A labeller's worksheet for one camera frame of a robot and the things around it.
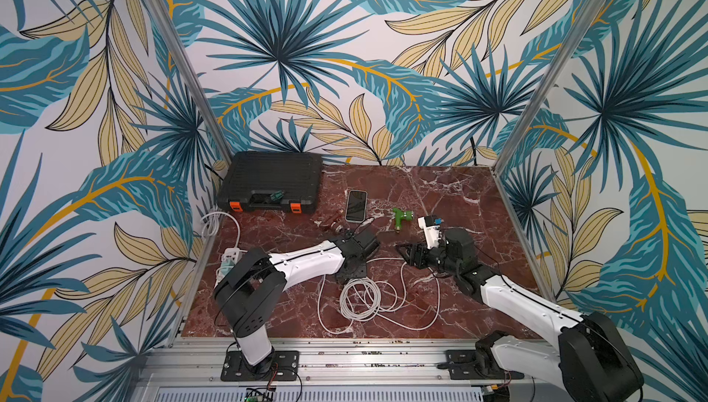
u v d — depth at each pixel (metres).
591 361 0.41
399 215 1.03
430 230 0.75
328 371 0.73
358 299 0.85
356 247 0.69
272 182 1.08
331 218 1.03
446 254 0.69
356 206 1.05
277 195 0.98
